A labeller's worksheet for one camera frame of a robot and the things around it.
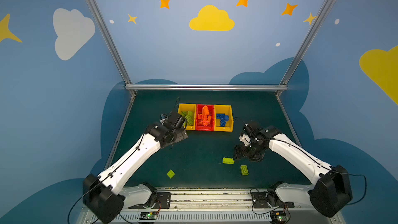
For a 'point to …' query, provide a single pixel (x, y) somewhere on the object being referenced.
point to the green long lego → (189, 119)
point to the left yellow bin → (189, 107)
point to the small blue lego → (223, 123)
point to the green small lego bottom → (170, 173)
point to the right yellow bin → (227, 110)
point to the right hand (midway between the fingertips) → (242, 157)
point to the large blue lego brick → (223, 116)
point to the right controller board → (278, 217)
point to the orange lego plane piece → (205, 119)
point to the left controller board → (148, 215)
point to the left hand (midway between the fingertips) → (179, 137)
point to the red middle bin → (199, 126)
